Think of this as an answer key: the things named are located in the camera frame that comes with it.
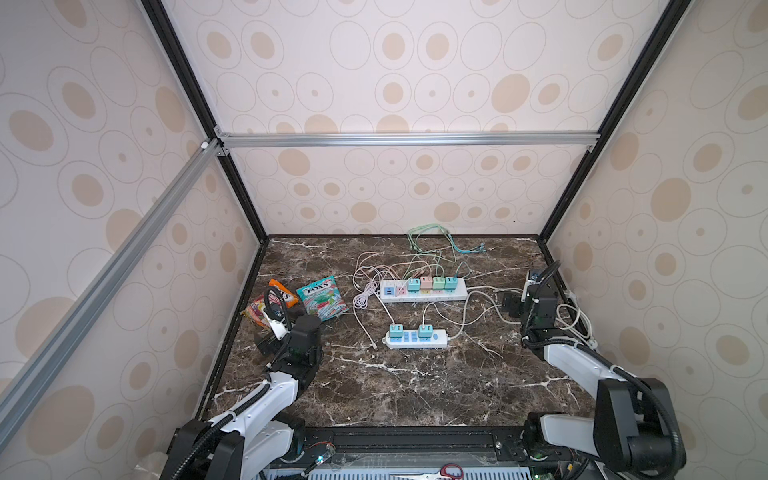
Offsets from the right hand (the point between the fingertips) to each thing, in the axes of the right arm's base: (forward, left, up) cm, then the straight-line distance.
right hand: (529, 291), depth 89 cm
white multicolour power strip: (+7, +40, -8) cm, 41 cm away
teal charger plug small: (-10, +32, -5) cm, 34 cm away
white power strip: (-11, +36, -9) cm, 38 cm away
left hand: (-8, +72, +3) cm, 72 cm away
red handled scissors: (-44, +30, -11) cm, 54 cm away
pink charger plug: (+7, +30, -4) cm, 31 cm away
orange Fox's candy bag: (+5, +76, -9) cm, 76 cm away
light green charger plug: (+7, +26, -5) cm, 27 cm away
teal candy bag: (+4, +64, -8) cm, 64 cm away
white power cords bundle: (-1, +7, -11) cm, 13 cm away
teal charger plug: (+7, +34, -5) cm, 35 cm away
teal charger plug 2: (-10, +40, -6) cm, 42 cm away
